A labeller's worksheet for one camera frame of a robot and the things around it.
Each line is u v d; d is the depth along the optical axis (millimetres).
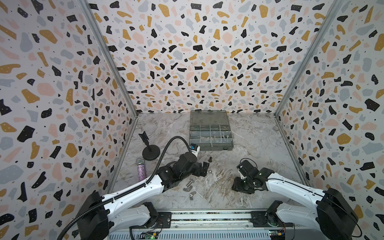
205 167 691
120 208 428
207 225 731
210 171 901
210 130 1053
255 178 627
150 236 703
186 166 576
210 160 950
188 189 831
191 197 811
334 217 408
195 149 685
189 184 855
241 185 737
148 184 493
